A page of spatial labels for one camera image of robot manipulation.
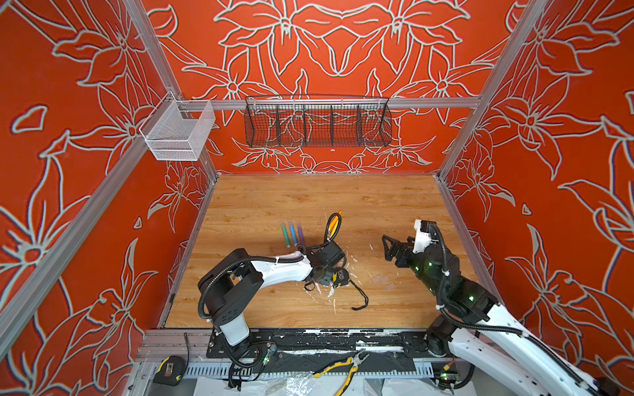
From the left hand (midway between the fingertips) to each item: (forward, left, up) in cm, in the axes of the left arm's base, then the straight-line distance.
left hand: (324, 272), depth 88 cm
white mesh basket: (+40, +59, +32) cm, 78 cm away
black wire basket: (+50, +5, +31) cm, 59 cm away
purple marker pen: (+15, +10, +1) cm, 18 cm away
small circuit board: (-29, -36, -1) cm, 46 cm away
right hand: (+3, -19, +22) cm, 29 cm away
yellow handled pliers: (-26, -10, +1) cm, 28 cm away
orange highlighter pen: (+21, -3, +1) cm, 21 cm away
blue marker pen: (+15, +13, +1) cm, 20 cm away
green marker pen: (+15, +16, +1) cm, 22 cm away
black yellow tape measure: (-32, +42, +3) cm, 53 cm away
